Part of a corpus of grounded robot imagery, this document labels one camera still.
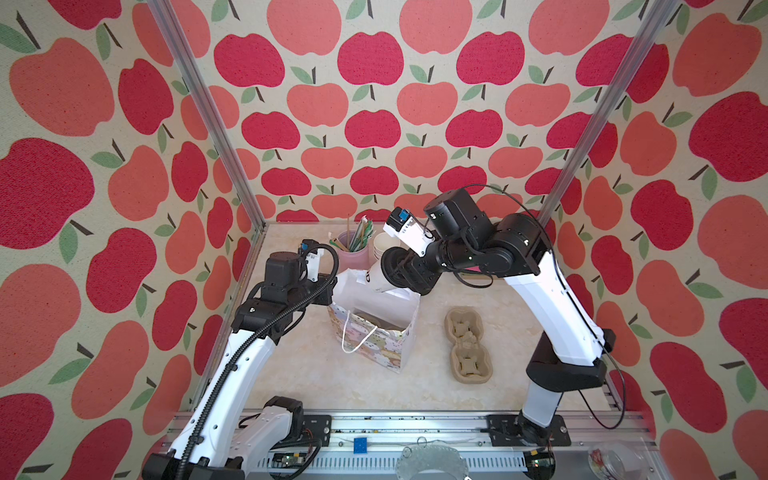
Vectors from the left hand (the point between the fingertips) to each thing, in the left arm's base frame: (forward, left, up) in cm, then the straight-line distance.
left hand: (339, 280), depth 74 cm
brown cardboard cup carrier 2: (-1, -9, -20) cm, 22 cm away
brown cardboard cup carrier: (-13, -36, -22) cm, 44 cm away
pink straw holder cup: (+16, 0, -12) cm, 20 cm away
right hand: (-4, -16, +13) cm, 22 cm away
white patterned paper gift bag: (-12, -8, +1) cm, 15 cm away
